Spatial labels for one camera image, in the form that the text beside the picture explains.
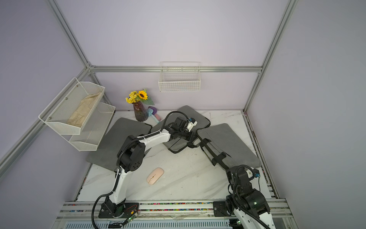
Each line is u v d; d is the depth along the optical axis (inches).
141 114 44.4
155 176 32.7
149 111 46.1
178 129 31.1
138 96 37.7
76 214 28.8
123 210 27.3
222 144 35.6
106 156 36.4
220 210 28.3
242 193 20.8
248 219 23.2
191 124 34.7
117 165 23.3
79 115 30.3
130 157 22.2
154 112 45.9
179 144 37.8
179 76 37.4
